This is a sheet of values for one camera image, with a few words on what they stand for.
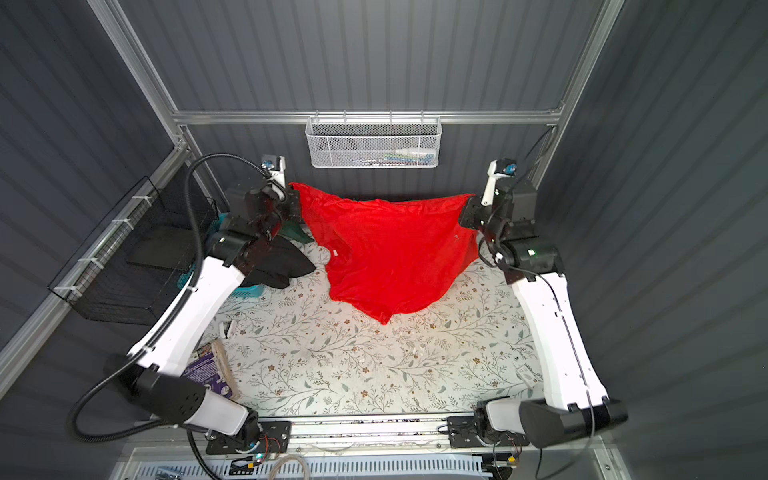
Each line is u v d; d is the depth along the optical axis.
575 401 0.37
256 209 0.53
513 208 0.45
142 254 0.74
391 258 1.06
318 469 0.77
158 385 0.39
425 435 0.75
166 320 0.43
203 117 1.01
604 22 0.71
